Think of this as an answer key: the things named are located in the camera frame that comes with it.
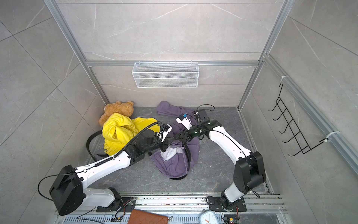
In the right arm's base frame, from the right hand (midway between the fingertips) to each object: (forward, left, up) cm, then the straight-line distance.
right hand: (180, 136), depth 79 cm
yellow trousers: (+7, +39, -2) cm, 39 cm away
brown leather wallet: (-37, +19, -17) cm, 45 cm away
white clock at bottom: (-37, -14, -17) cm, 43 cm away
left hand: (0, +3, +2) cm, 3 cm away
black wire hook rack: (-2, -57, +12) cm, 58 cm away
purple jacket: (-6, +5, -18) cm, 20 cm away
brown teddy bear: (+32, +43, -9) cm, 55 cm away
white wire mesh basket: (+46, +10, +11) cm, 49 cm away
